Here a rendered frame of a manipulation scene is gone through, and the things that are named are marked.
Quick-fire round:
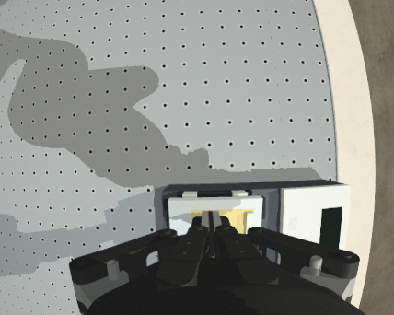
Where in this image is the grey base plate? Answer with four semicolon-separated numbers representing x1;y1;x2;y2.
0;0;339;315

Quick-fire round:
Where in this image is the grey and white cassette dock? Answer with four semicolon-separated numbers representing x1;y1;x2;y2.
162;180;351;250

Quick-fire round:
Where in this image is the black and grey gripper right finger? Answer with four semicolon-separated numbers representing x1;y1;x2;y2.
210;211;360;303

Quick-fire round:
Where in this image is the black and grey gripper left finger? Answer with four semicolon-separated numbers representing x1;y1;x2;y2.
69;211;212;315

